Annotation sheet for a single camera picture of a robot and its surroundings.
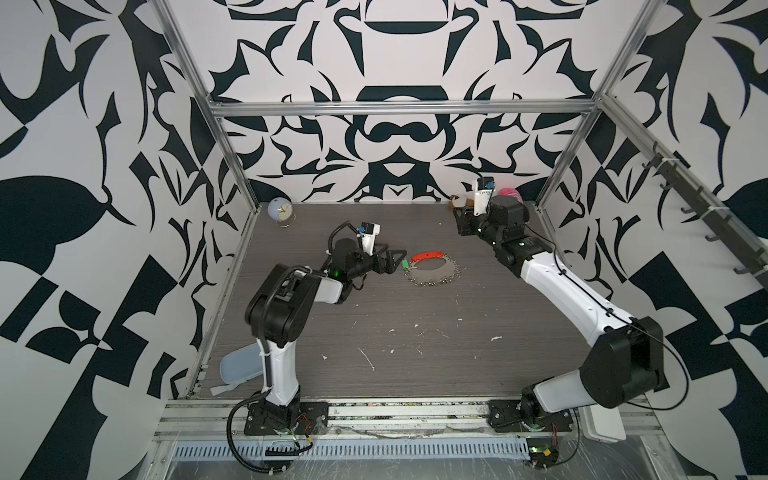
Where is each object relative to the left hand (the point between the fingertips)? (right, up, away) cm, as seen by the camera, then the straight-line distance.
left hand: (399, 242), depth 91 cm
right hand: (+16, +10, -10) cm, 22 cm away
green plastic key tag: (+3, -7, +11) cm, 13 cm away
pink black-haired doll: (+45, +19, +26) cm, 55 cm away
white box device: (+46, -41, -22) cm, 65 cm away
